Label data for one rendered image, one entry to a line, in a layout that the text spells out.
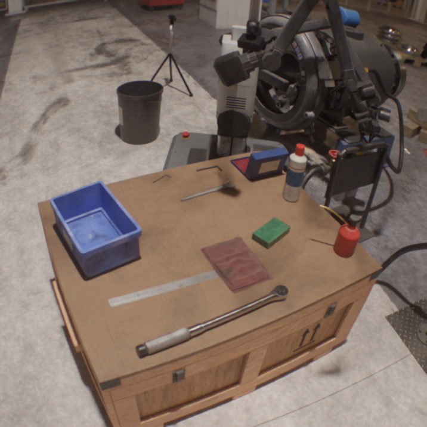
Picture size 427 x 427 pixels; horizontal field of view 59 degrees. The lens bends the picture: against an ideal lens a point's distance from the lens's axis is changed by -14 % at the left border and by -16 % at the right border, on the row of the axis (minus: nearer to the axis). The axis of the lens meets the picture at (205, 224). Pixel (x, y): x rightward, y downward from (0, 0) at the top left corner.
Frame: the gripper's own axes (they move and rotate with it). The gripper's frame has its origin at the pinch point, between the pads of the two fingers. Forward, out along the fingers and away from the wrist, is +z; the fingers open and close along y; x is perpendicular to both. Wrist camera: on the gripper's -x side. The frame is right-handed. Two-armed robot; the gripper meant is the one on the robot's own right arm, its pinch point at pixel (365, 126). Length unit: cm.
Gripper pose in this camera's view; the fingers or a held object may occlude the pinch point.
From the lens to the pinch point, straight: 196.8
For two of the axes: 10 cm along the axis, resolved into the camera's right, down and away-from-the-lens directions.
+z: 4.4, 7.2, 5.4
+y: 0.8, -6.3, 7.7
